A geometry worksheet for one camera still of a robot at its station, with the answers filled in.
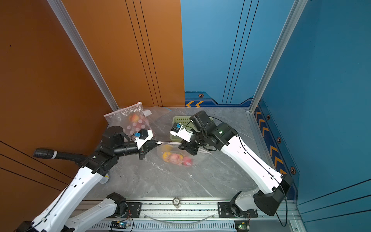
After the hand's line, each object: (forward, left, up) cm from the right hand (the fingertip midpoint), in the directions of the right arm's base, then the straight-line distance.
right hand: (182, 144), depth 67 cm
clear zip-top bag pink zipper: (+30, +45, -14) cm, 56 cm away
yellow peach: (+33, +37, -18) cm, 53 cm away
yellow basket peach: (+1, +10, -15) cm, 18 cm away
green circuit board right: (-28, -29, -31) cm, 51 cm away
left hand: (+1, +10, +2) cm, 10 cm away
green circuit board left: (-28, +32, -29) cm, 51 cm away
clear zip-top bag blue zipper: (+43, +22, -25) cm, 54 cm away
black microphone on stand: (-7, +57, +3) cm, 58 cm away
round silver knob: (-20, +3, -22) cm, 30 cm away
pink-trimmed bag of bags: (+4, +4, -17) cm, 18 cm away
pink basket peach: (-2, -2, -14) cm, 14 cm away
